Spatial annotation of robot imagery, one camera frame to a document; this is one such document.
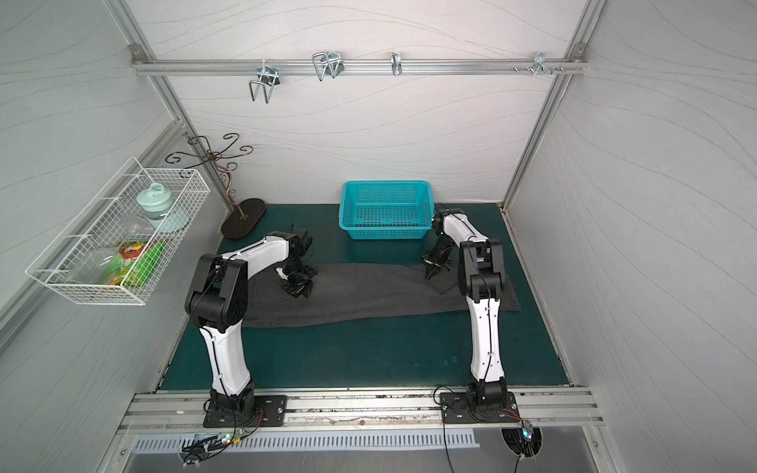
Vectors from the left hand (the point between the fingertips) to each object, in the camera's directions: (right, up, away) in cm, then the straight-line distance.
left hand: (314, 292), depth 95 cm
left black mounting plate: (-6, -26, -21) cm, 34 cm away
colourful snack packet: (-30, +13, -33) cm, 47 cm away
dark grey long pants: (+13, -1, +1) cm, 13 cm away
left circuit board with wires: (-18, -30, -29) cm, 45 cm away
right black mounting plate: (+41, -25, -22) cm, 53 cm away
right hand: (+39, +5, +5) cm, 39 cm away
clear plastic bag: (-39, +13, -33) cm, 53 cm away
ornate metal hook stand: (-32, +27, +20) cm, 46 cm away
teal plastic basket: (+24, +29, +24) cm, 45 cm away
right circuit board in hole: (+58, -31, -25) cm, 70 cm away
